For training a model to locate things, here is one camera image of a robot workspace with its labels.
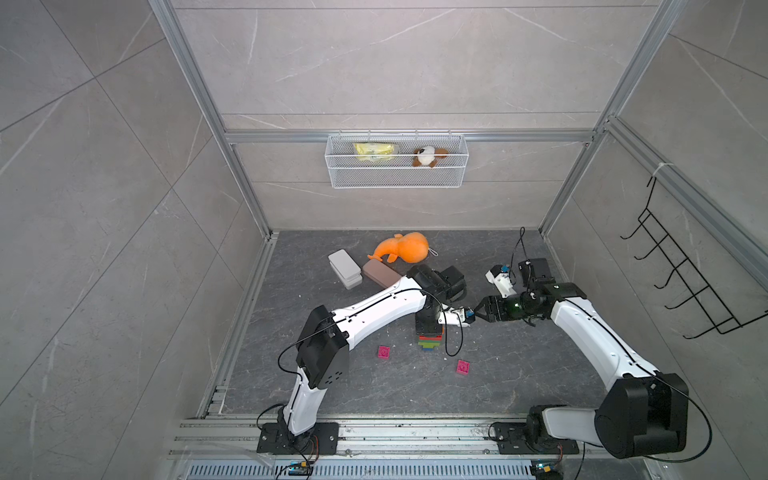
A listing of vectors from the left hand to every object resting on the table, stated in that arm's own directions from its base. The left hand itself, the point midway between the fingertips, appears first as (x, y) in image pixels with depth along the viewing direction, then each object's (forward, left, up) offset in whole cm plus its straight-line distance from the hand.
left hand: (432, 320), depth 81 cm
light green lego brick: (-3, 0, -10) cm, 10 cm away
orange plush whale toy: (+32, +4, -6) cm, 33 cm away
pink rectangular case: (+23, +15, -9) cm, 29 cm away
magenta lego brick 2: (-3, +14, -14) cm, 20 cm away
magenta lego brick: (-9, -9, -13) cm, 18 cm away
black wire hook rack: (-8, -56, +20) cm, 60 cm away
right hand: (+3, -16, 0) cm, 16 cm away
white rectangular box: (+26, +27, -9) cm, 38 cm away
